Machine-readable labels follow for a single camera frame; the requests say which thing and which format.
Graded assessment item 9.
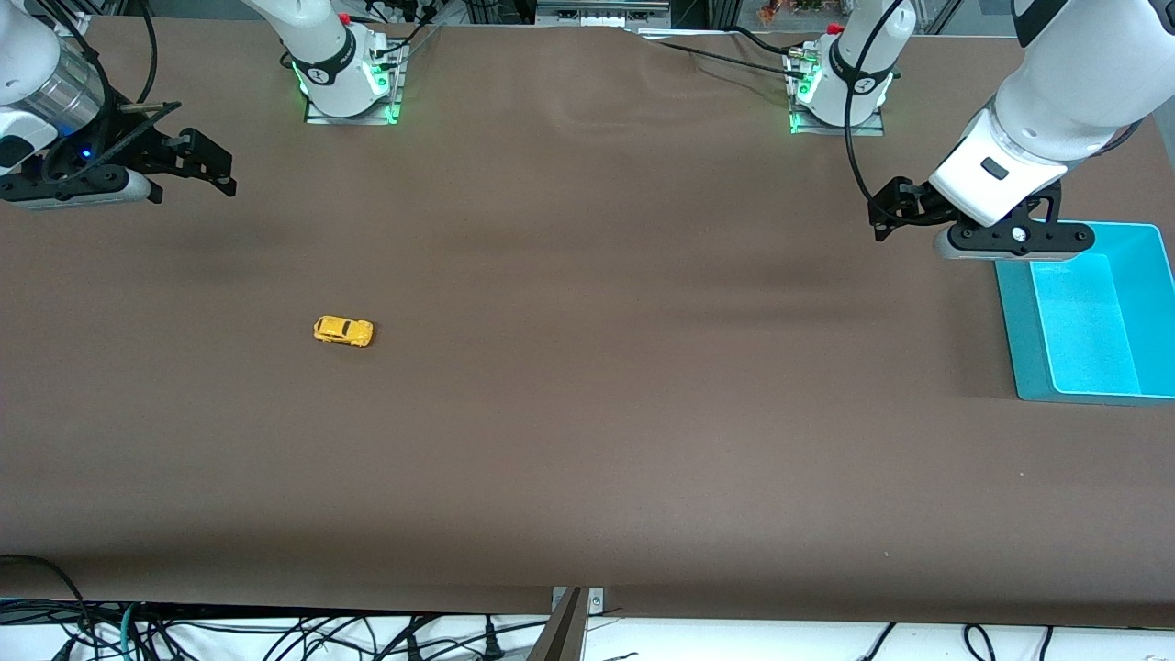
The yellow toy beetle car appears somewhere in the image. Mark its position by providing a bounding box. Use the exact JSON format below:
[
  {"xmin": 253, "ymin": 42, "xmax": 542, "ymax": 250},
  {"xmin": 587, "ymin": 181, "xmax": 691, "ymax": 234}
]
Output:
[{"xmin": 313, "ymin": 315, "xmax": 375, "ymax": 349}]

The teal plastic bin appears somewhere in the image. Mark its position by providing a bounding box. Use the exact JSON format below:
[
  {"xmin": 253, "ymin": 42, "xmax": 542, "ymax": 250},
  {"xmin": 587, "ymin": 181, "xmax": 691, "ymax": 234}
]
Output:
[{"xmin": 994, "ymin": 221, "xmax": 1175, "ymax": 405}]

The grey background equipment box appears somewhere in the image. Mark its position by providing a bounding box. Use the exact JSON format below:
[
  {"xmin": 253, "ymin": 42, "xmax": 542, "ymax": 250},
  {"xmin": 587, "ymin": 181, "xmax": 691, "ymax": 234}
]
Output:
[{"xmin": 535, "ymin": 0, "xmax": 673, "ymax": 28}]

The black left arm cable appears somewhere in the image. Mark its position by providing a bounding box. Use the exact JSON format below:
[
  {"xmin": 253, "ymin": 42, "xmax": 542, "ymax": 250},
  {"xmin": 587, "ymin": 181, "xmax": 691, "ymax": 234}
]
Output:
[{"xmin": 845, "ymin": 0, "xmax": 919, "ymax": 226}]

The short black table cable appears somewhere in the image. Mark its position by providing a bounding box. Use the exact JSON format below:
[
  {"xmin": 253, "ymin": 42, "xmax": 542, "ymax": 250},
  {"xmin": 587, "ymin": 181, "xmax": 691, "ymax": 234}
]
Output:
[{"xmin": 730, "ymin": 26, "xmax": 800, "ymax": 54}]

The long black table cable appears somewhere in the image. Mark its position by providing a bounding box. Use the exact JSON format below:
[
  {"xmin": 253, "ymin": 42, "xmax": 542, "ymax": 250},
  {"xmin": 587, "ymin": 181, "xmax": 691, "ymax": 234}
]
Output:
[{"xmin": 643, "ymin": 37, "xmax": 809, "ymax": 79}]

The black base cable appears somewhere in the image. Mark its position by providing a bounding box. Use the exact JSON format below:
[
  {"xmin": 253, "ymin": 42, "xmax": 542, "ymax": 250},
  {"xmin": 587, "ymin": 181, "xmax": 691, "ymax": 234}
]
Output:
[{"xmin": 363, "ymin": 0, "xmax": 443, "ymax": 63}]

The black looped floor cable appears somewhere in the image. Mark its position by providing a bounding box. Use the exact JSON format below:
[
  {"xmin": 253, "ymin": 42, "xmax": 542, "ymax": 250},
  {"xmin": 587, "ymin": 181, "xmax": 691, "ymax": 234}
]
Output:
[{"xmin": 0, "ymin": 554, "xmax": 93, "ymax": 661}]

